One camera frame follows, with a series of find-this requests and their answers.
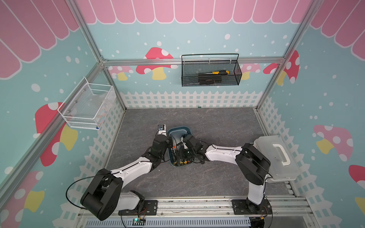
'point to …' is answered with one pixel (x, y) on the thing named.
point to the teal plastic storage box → (177, 154)
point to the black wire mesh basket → (191, 69)
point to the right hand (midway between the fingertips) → (177, 155)
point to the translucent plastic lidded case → (283, 166)
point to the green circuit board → (136, 222)
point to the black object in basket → (209, 79)
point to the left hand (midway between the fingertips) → (168, 135)
